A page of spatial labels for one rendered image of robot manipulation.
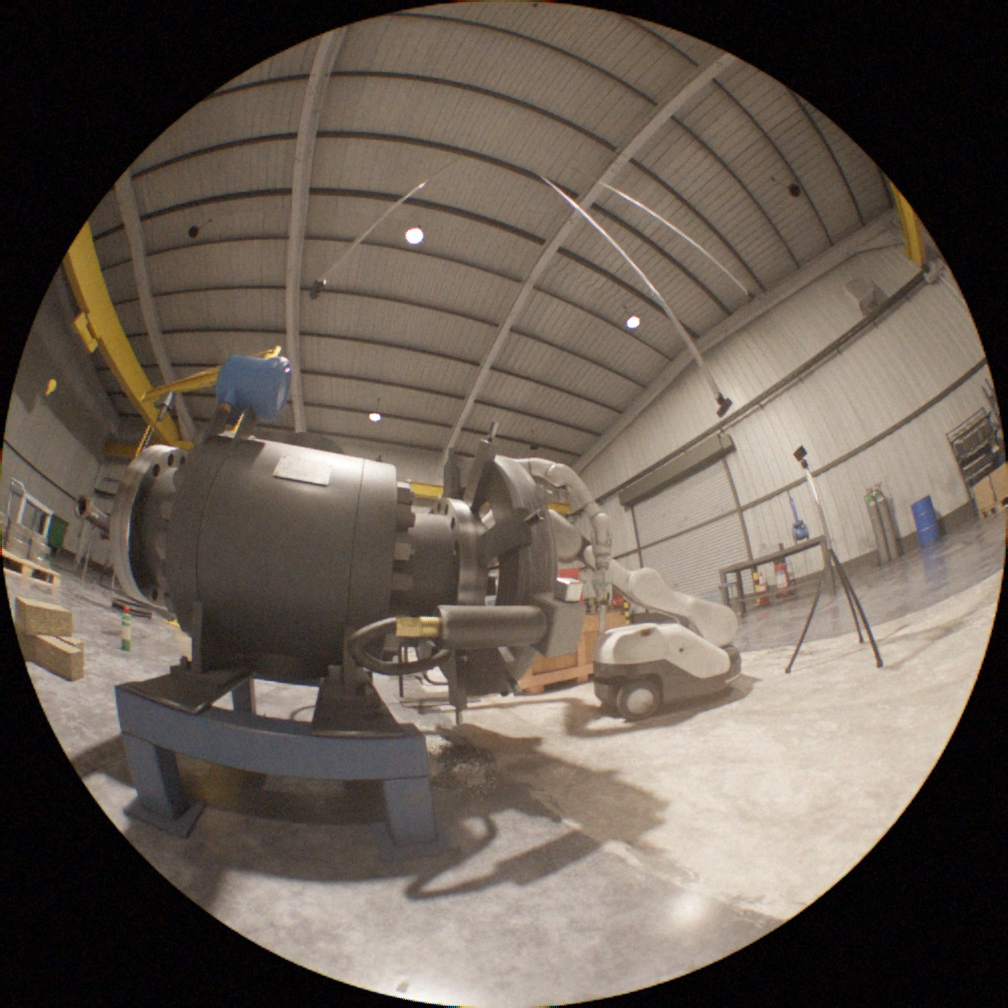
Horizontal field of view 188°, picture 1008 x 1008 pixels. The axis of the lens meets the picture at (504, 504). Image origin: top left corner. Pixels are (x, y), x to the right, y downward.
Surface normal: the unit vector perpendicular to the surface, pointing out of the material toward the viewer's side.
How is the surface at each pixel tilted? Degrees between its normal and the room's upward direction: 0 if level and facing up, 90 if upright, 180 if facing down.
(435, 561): 91
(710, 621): 90
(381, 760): 90
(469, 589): 110
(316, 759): 90
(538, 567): 98
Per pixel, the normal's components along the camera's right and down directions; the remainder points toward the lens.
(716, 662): -0.22, -0.36
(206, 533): 0.50, -0.20
